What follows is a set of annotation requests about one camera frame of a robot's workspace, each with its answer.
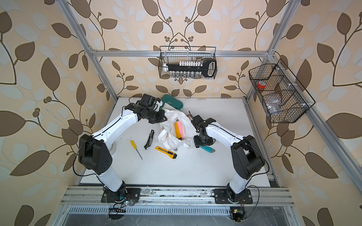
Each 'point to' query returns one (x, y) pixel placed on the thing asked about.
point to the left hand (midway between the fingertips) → (165, 116)
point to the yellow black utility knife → (166, 152)
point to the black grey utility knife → (149, 141)
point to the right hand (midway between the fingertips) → (202, 144)
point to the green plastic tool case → (168, 99)
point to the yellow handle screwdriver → (134, 145)
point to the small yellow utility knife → (178, 129)
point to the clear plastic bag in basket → (274, 102)
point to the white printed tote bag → (168, 136)
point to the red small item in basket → (261, 84)
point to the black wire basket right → (283, 99)
